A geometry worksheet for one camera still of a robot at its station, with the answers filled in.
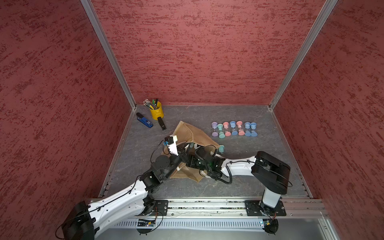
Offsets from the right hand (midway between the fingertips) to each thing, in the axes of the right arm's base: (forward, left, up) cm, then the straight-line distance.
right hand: (184, 164), depth 84 cm
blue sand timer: (+30, -35, -3) cm, 46 cm away
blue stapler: (+38, +34, -1) cm, 51 cm away
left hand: (+3, -5, +17) cm, 18 cm away
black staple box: (+32, +17, -2) cm, 37 cm away
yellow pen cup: (+39, +20, +3) cm, 44 cm away
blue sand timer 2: (+24, -44, -3) cm, 50 cm away
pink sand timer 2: (+24, -39, -3) cm, 46 cm away
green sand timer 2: (+11, -24, -3) cm, 26 cm away
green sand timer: (+22, -25, -2) cm, 33 cm away
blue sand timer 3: (+29, -50, -3) cm, 58 cm away
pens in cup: (+41, +23, +9) cm, 48 cm away
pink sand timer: (+22, -30, -3) cm, 37 cm away
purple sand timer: (+30, -21, -3) cm, 37 cm away
